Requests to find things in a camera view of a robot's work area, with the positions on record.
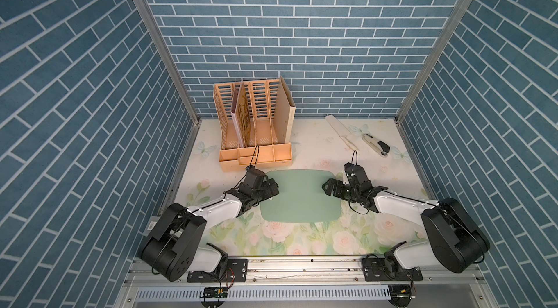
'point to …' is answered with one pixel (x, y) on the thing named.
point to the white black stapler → (378, 146)
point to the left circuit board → (213, 297)
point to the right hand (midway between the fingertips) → (330, 189)
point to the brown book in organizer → (240, 115)
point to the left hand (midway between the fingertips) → (277, 190)
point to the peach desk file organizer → (255, 120)
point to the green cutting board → (301, 197)
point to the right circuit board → (401, 295)
